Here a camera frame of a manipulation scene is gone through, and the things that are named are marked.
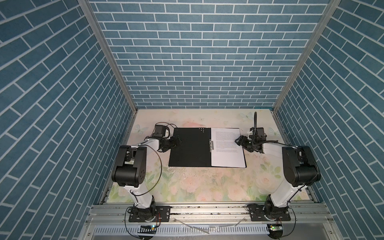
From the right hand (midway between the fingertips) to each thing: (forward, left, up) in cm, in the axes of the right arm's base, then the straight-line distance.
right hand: (237, 141), depth 99 cm
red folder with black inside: (-9, +28, -2) cm, 30 cm away
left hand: (-5, +39, +1) cm, 40 cm away
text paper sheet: (-7, +7, -3) cm, 11 cm away
